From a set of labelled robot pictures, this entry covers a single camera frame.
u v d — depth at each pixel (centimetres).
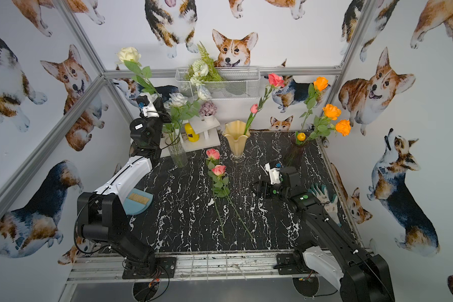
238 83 93
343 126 75
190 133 110
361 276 38
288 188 62
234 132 100
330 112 80
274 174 73
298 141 83
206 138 117
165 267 73
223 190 95
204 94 80
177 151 100
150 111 66
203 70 77
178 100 80
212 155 106
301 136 78
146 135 61
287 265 73
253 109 88
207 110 98
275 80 79
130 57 63
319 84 84
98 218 45
